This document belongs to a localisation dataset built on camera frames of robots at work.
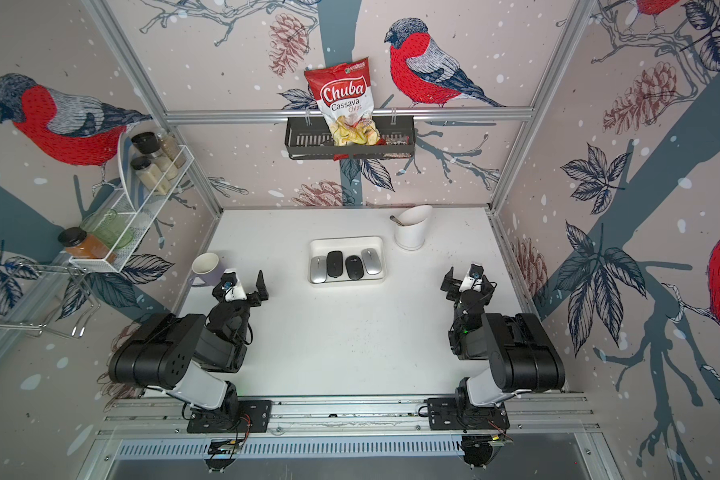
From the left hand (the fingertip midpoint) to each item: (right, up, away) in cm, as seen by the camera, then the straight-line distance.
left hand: (249, 267), depth 87 cm
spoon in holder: (+45, +15, +15) cm, 49 cm away
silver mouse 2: (+37, 0, +16) cm, 40 cm away
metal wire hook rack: (-28, -3, -30) cm, 41 cm away
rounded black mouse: (+31, -1, +14) cm, 34 cm away
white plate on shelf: (-27, +24, -8) cm, 37 cm away
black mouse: (+24, 0, +14) cm, 28 cm away
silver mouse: (+18, -3, +14) cm, 23 cm away
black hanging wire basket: (+17, +41, +8) cm, 45 cm away
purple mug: (-15, -2, +6) cm, 17 cm away
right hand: (+66, -1, +3) cm, 66 cm away
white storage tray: (+29, +5, +19) cm, 35 cm away
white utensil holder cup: (+51, +9, +16) cm, 54 cm away
